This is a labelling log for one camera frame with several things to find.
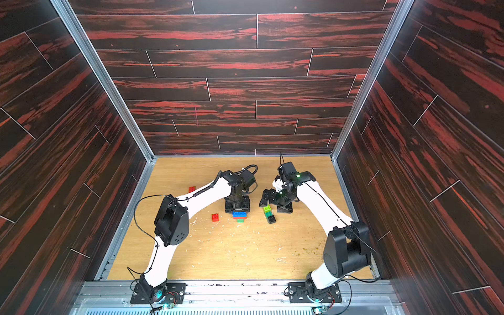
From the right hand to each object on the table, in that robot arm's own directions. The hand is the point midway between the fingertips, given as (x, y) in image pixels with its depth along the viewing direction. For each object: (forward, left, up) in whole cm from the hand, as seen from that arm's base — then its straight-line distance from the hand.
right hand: (272, 205), depth 84 cm
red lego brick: (+15, +43, -11) cm, 47 cm away
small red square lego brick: (-1, +27, -11) cm, 29 cm away
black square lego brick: (-2, 0, -10) cm, 10 cm away
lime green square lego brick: (+4, +2, -9) cm, 10 cm away
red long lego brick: (0, +15, -11) cm, 19 cm away
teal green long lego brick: (+2, +1, -11) cm, 11 cm away
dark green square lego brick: (-2, +14, -12) cm, 19 cm away
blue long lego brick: (-2, +14, -5) cm, 15 cm away
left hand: (0, +12, -7) cm, 14 cm away
